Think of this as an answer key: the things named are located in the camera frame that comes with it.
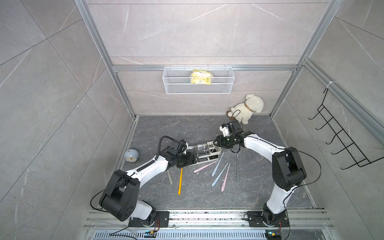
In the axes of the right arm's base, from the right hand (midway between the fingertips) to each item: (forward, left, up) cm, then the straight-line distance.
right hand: (216, 143), depth 92 cm
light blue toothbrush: (-12, 0, -9) cm, 15 cm away
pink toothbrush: (-14, +11, -8) cm, 20 cm away
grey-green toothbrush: (-18, +29, -9) cm, 35 cm away
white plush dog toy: (+26, -22, +2) cm, 34 cm away
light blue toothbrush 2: (-17, -1, -9) cm, 19 cm away
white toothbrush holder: (-3, +6, -6) cm, 9 cm away
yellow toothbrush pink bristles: (-21, +22, -8) cm, 32 cm away
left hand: (-11, +13, 0) cm, 17 cm away
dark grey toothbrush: (-13, -13, -9) cm, 20 cm away
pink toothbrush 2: (-19, -4, -9) cm, 21 cm away
